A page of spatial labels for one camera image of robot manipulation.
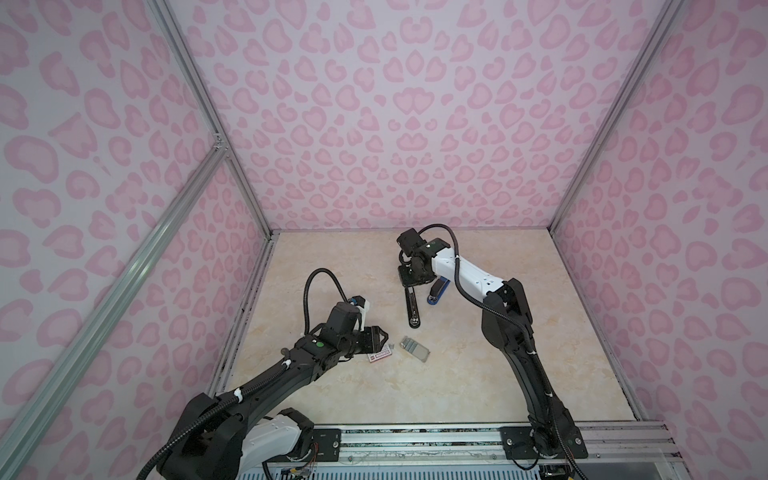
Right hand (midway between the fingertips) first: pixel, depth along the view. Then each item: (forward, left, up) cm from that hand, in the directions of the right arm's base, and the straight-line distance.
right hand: (408, 278), depth 98 cm
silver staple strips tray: (-21, -2, -7) cm, 22 cm away
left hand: (-21, +7, +4) cm, 22 cm away
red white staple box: (-28, +7, +6) cm, 30 cm away
